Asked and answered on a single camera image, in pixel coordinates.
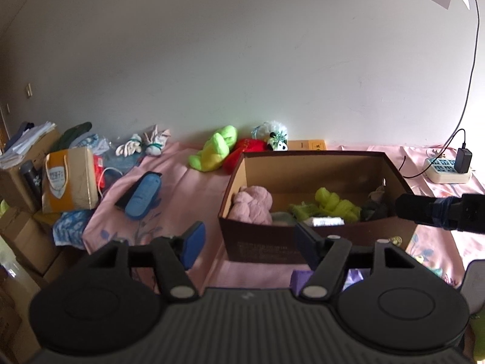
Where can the blue slipper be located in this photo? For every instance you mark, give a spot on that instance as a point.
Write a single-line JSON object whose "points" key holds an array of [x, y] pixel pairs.
{"points": [[138, 200]]}

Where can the white gloves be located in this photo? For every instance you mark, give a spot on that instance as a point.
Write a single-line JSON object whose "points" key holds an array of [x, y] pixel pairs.
{"points": [[132, 146]]}

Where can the neon green dinosaur plush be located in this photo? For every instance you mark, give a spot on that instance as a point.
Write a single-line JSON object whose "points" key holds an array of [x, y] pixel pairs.
{"points": [[327, 204]]}

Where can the white small bunny doll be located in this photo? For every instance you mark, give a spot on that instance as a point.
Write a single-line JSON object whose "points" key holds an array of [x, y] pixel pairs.
{"points": [[155, 141]]}

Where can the red panda plush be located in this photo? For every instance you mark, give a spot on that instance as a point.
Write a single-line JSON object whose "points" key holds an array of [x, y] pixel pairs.
{"points": [[269, 136]]}

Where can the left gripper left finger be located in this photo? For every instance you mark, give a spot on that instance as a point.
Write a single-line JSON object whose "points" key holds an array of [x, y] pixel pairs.
{"points": [[193, 241]]}

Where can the purple tissue pack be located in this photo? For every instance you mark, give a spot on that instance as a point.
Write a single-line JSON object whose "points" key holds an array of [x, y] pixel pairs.
{"points": [[301, 278]]}

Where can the black power adapter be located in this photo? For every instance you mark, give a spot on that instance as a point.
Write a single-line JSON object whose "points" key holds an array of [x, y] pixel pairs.
{"points": [[463, 160]]}

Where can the lime green frog plush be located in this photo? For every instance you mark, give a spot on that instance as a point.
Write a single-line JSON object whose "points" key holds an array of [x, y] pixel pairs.
{"points": [[215, 150]]}

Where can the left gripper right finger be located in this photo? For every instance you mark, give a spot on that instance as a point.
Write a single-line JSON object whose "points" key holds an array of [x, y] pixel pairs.
{"points": [[310, 245]]}

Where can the brown cardboard box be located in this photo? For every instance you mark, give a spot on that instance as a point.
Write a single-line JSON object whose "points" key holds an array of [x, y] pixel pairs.
{"points": [[293, 178]]}

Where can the white power strip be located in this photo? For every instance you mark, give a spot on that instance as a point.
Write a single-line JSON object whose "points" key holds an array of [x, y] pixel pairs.
{"points": [[442, 171]]}

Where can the pink plush toy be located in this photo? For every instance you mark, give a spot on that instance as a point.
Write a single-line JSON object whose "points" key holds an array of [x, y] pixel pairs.
{"points": [[251, 205]]}

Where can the cardboard storage boxes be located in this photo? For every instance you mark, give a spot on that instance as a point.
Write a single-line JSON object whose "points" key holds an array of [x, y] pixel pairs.
{"points": [[28, 252]]}

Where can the green mushroom plush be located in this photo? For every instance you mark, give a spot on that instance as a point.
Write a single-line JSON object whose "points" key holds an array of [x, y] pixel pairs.
{"points": [[477, 323]]}

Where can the orange white paper bag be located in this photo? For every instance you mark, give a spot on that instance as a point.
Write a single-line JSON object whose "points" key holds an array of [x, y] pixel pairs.
{"points": [[69, 181]]}

